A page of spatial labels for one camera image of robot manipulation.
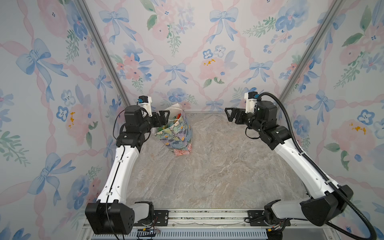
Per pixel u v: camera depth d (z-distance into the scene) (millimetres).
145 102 620
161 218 735
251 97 607
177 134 814
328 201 379
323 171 420
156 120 639
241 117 628
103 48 829
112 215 375
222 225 719
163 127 850
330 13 709
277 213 624
